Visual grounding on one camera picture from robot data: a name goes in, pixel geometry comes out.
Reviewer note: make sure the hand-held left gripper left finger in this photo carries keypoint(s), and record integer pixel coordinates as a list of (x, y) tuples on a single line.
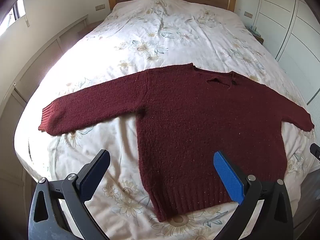
[(96, 176)]

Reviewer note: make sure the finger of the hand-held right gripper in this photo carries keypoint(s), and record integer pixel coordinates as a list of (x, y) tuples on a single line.
[(315, 152)]

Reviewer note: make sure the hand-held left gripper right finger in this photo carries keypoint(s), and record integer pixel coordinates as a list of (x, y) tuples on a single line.
[(228, 180)]

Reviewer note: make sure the dark red knit sweater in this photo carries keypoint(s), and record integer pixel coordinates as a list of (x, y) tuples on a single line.
[(190, 120)]

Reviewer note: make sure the white wardrobe doors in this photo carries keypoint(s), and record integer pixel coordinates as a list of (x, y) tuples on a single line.
[(292, 30)]

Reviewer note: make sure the wooden nightstand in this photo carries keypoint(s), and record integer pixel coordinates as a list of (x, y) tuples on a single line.
[(257, 36)]

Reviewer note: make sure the white window bench cabinet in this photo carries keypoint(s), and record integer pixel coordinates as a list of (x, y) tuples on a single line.
[(42, 50)]

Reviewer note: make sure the white floral bed blanket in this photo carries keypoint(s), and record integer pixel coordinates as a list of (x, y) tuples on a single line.
[(150, 30)]

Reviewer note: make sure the window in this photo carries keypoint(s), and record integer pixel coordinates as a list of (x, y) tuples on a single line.
[(15, 12)]

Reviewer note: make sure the beige wall switch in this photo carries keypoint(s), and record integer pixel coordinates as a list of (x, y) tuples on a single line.
[(248, 14), (100, 7)]

